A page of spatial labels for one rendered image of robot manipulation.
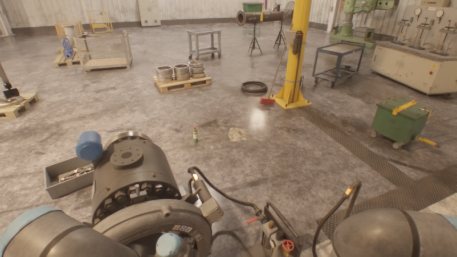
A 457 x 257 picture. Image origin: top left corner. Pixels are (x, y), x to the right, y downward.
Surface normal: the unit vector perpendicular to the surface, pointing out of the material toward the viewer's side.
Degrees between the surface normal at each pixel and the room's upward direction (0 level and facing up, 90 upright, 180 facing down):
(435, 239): 34
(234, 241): 0
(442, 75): 90
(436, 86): 90
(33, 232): 15
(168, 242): 20
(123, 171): 8
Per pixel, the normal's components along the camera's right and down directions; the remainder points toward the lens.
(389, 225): -0.45, -0.68
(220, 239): 0.00, -0.88
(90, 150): 0.44, 0.43
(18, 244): -0.22, -0.47
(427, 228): -0.05, -0.74
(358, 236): -0.78, -0.38
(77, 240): 0.34, -0.89
